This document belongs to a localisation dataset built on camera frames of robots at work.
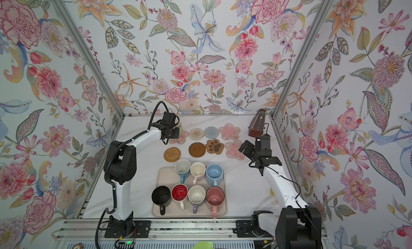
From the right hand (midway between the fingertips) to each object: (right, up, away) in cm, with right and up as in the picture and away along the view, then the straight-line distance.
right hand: (247, 148), depth 87 cm
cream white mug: (-27, -12, +3) cm, 30 cm away
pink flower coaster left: (-39, +3, +20) cm, 44 cm away
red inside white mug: (-36, -23, -3) cm, 43 cm away
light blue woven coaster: (-19, +8, +24) cm, 32 cm away
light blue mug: (-18, -15, +4) cm, 24 cm away
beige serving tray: (-44, -16, +4) cm, 47 cm away
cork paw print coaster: (-17, -1, +17) cm, 24 cm away
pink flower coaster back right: (-6, +8, +27) cm, 28 cm away
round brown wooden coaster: (-28, -3, +15) cm, 32 cm away
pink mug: (-18, -24, -4) cm, 30 cm away
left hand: (-40, +8, +14) cm, 44 cm away
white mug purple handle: (-27, -24, -3) cm, 37 cm away
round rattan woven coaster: (-44, -5, +14) cm, 46 cm away
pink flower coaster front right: (-4, -3, +17) cm, 18 cm away
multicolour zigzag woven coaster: (-29, +7, +24) cm, 38 cm away
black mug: (-46, -24, -5) cm, 52 cm away
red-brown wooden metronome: (+10, +12, +17) cm, 23 cm away
